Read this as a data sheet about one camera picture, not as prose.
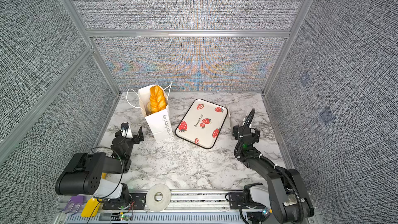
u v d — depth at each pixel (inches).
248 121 29.4
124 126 29.5
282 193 16.5
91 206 28.2
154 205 28.4
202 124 39.6
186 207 28.7
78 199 29.3
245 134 25.6
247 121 24.7
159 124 31.4
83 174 17.6
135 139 32.0
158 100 33.7
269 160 20.5
